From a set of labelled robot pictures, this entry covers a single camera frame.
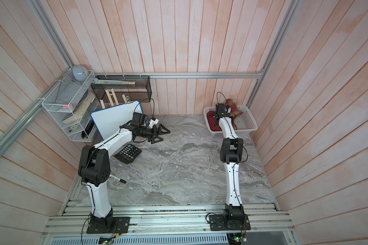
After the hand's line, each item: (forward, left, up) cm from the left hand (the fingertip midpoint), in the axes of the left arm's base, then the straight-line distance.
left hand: (166, 136), depth 89 cm
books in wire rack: (+11, +45, +17) cm, 49 cm away
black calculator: (-3, +26, -14) cm, 30 cm away
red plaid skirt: (+25, -47, -3) cm, 53 cm away
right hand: (+22, -45, -8) cm, 51 cm away
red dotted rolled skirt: (+22, -31, -10) cm, 40 cm away
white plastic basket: (+21, -57, -12) cm, 62 cm away
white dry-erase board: (+9, +36, +4) cm, 38 cm away
